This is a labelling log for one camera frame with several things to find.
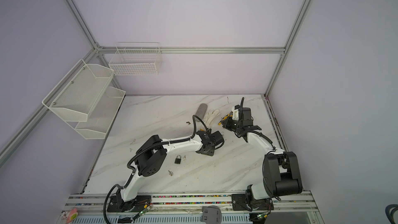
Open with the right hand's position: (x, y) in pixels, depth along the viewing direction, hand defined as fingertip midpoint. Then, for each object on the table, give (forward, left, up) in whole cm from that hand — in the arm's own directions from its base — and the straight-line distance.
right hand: (221, 120), depth 88 cm
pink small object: (-46, +69, -10) cm, 83 cm away
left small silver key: (-25, +28, -14) cm, 40 cm away
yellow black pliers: (+15, -8, -13) cm, 21 cm away
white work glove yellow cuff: (+11, +7, -12) cm, 17 cm away
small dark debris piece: (+8, +21, -13) cm, 26 cm away
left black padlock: (-19, +25, -12) cm, 34 cm away
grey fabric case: (+16, +13, -11) cm, 23 cm away
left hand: (-13, +9, -13) cm, 20 cm away
